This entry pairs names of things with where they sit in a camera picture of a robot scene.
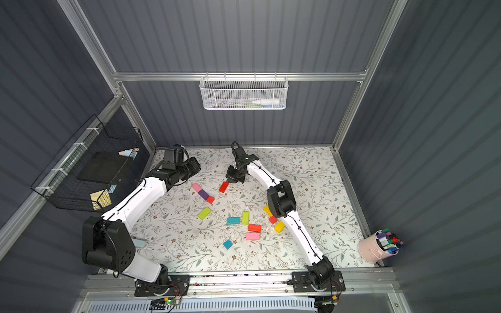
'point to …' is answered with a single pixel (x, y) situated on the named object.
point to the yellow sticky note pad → (100, 199)
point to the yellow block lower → (280, 227)
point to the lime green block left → (205, 213)
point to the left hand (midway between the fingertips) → (202, 164)
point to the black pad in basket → (103, 167)
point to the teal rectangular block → (233, 220)
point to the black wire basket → (59, 184)
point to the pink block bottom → (252, 236)
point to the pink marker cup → (375, 248)
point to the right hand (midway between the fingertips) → (224, 182)
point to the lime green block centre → (245, 218)
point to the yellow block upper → (267, 208)
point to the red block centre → (256, 228)
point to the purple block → (203, 194)
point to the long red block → (224, 186)
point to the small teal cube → (227, 244)
